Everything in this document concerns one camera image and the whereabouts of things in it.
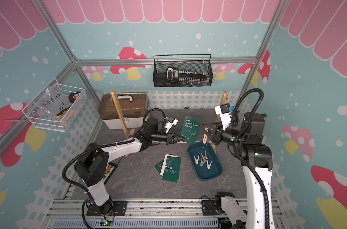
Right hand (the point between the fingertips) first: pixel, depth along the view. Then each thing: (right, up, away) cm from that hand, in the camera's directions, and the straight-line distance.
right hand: (201, 126), depth 58 cm
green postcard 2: (-13, -27, +29) cm, 42 cm away
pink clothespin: (+7, -21, +33) cm, 40 cm away
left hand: (-7, -8, +19) cm, 22 cm away
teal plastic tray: (+8, -24, +31) cm, 40 cm away
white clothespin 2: (+9, -25, +29) cm, 40 cm away
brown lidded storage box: (-38, +12, +34) cm, 53 cm away
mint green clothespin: (+6, -24, +31) cm, 39 cm away
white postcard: (-18, -24, +33) cm, 45 cm away
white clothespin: (+2, -23, +31) cm, 39 cm away
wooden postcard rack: (+12, +5, +17) cm, 21 cm away
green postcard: (-22, -26, +31) cm, 46 cm away
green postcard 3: (-3, -2, +18) cm, 18 cm away
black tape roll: (-69, +17, +22) cm, 75 cm away
